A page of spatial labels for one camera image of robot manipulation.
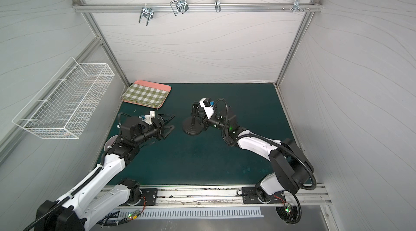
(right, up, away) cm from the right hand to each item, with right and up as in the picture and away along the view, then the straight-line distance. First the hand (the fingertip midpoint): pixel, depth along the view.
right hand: (193, 112), depth 77 cm
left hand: (-8, -4, -4) cm, 10 cm away
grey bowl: (-46, -17, +9) cm, 50 cm away
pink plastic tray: (-36, +17, +43) cm, 59 cm away
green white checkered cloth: (-39, +9, +37) cm, 55 cm away
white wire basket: (-55, +2, -9) cm, 56 cm away
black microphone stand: (-1, -7, +5) cm, 9 cm away
